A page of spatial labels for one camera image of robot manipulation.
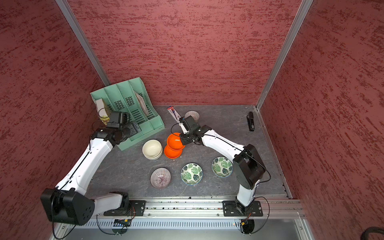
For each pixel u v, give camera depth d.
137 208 0.74
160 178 0.83
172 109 1.17
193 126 0.67
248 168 0.46
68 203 0.38
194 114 1.10
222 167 0.87
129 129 0.72
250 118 1.12
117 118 0.59
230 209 0.74
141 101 1.03
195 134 0.63
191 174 0.85
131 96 1.10
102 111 0.86
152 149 0.92
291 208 0.76
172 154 0.89
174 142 0.84
